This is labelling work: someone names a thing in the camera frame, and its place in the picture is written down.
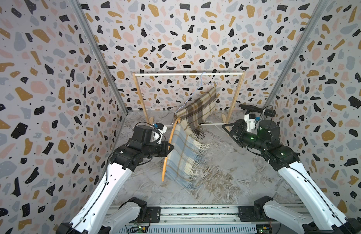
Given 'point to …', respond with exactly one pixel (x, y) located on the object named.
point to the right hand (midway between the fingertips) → (226, 130)
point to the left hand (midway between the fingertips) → (174, 146)
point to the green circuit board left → (141, 229)
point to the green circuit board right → (264, 228)
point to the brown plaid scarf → (194, 115)
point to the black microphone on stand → (267, 112)
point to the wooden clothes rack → (229, 113)
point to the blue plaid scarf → (187, 161)
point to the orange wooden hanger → (171, 139)
